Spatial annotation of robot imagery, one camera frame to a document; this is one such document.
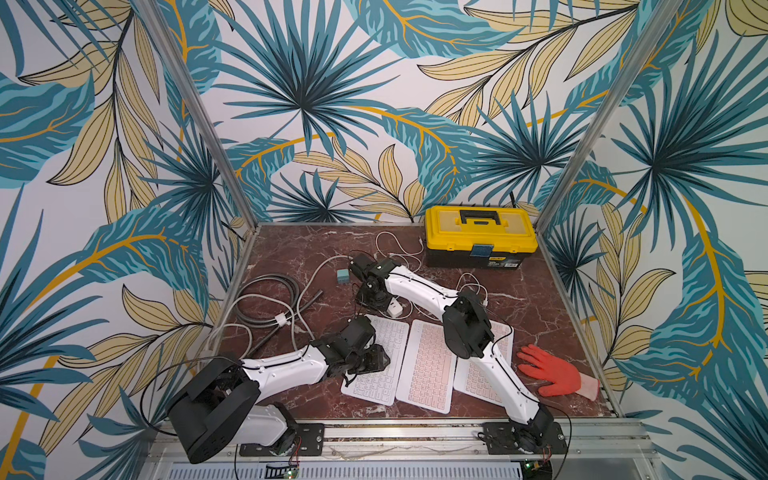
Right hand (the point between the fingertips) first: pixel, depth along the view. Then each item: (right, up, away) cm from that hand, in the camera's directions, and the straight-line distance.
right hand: (364, 306), depth 97 cm
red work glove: (+57, -18, -13) cm, 61 cm away
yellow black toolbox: (+38, +22, -2) cm, 44 cm away
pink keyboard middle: (+19, -17, -13) cm, 28 cm away
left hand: (+6, -17, -13) cm, 22 cm away
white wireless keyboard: (+5, -19, -15) cm, 25 cm away
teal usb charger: (-7, +10, +1) cm, 12 cm away
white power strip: (+10, 0, -2) cm, 10 cm away
